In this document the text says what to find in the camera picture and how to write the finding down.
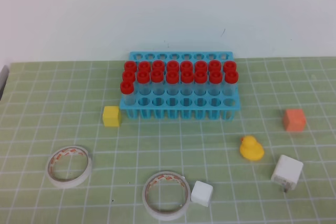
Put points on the red capped clear tube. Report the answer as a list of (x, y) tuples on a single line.
[(127, 90)]

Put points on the blue test tube rack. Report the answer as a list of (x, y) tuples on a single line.
[(182, 106)]

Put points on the front row tube four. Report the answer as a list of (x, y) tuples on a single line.
[(172, 82)]

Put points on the row tube four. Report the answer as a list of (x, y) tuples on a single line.
[(172, 82), (172, 66)]

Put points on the front row tube three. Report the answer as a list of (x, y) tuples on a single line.
[(157, 78)]

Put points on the row tube three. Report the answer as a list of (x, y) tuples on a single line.
[(157, 78), (158, 65)]

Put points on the back row tube four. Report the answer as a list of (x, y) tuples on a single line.
[(172, 66)]

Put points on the back row tube three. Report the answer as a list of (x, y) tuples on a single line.
[(158, 65)]

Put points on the front row tube five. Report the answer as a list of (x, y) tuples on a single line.
[(187, 81)]

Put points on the row tube five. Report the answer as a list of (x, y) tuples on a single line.
[(187, 81), (186, 66)]

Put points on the back row tube five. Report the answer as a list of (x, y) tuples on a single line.
[(186, 66)]

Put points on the front row tube two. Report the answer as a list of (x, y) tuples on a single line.
[(143, 79)]

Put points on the row tube two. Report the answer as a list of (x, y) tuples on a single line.
[(143, 79), (144, 66)]

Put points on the front row tube six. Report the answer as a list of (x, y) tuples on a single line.
[(200, 79)]

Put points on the row tube six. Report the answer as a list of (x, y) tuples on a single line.
[(200, 79), (201, 66)]

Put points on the back row tube two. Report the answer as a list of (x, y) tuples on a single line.
[(144, 66)]

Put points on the front row tube one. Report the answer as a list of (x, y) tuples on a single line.
[(129, 76)]

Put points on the row tube one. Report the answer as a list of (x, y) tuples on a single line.
[(129, 76), (130, 66)]

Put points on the back row tube six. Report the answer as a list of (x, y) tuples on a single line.
[(201, 66)]

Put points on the back row tube one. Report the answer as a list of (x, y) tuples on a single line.
[(130, 66)]

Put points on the front row tube seven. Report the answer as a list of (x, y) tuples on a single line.
[(215, 82)]

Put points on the row tube seven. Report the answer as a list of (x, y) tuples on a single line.
[(214, 65), (215, 82)]

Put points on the back row tube seven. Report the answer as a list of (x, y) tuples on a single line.
[(214, 65)]

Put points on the front row tube eight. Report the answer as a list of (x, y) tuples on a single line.
[(230, 82)]

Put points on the row tube eight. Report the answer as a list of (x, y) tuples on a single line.
[(229, 66), (230, 82)]

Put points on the back row tube eight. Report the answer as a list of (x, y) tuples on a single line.
[(229, 66)]

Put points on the green checkered cloth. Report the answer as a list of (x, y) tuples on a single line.
[(47, 106)]

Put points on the yellow cube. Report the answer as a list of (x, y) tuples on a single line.
[(111, 116)]

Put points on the yellow rubber duck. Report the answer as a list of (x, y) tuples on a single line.
[(251, 149)]

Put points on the white cube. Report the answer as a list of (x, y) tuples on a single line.
[(202, 193)]

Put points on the orange cube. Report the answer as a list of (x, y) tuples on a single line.
[(294, 120)]

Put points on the white power adapter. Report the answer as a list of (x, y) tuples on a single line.
[(287, 172)]

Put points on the left tape roll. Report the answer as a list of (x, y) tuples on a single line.
[(68, 151)]

